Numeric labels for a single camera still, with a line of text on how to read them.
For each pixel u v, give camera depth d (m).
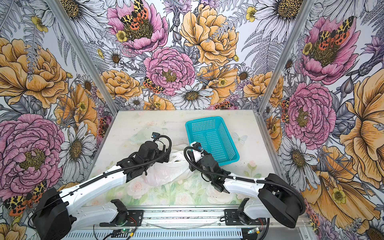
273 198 0.43
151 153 0.62
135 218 0.73
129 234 0.70
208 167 0.62
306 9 0.72
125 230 0.71
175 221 0.75
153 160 0.57
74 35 0.81
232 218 0.73
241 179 0.54
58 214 0.39
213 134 1.08
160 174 0.79
